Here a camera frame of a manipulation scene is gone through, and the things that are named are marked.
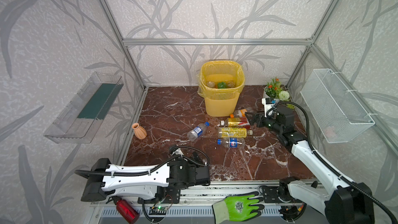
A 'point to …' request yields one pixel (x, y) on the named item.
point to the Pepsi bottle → (232, 142)
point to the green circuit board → (159, 210)
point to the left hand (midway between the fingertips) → (195, 159)
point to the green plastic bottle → (222, 85)
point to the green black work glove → (240, 208)
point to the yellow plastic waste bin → (221, 102)
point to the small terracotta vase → (139, 131)
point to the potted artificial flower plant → (272, 90)
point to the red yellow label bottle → (235, 122)
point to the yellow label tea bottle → (233, 132)
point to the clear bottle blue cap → (198, 131)
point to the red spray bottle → (125, 210)
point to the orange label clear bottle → (239, 113)
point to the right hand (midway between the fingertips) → (251, 108)
